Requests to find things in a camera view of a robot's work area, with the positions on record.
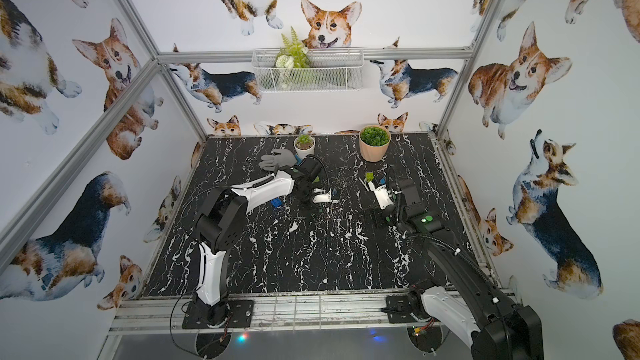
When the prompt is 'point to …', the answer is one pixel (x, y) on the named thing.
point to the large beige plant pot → (374, 142)
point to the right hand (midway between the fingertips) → (368, 207)
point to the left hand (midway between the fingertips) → (319, 199)
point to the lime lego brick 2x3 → (369, 177)
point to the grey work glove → (282, 157)
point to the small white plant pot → (304, 146)
